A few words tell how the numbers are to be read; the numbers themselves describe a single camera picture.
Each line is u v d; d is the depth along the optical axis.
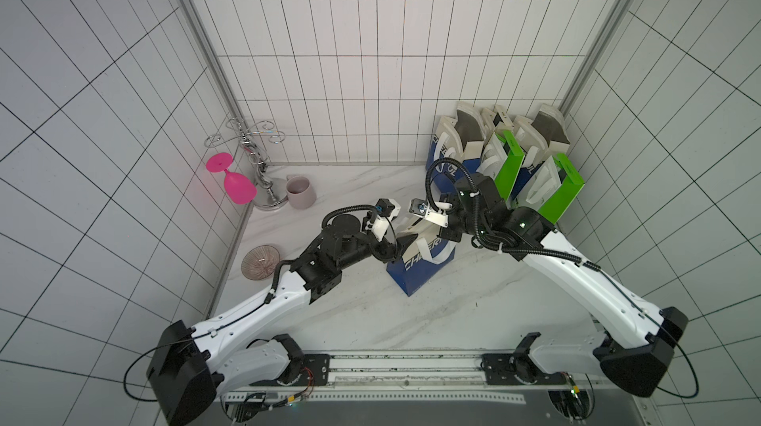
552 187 0.81
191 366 0.38
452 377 0.73
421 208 0.58
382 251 0.63
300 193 1.03
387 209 0.58
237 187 0.88
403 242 0.67
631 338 0.39
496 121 0.96
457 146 0.94
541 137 0.94
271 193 1.09
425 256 0.73
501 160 0.88
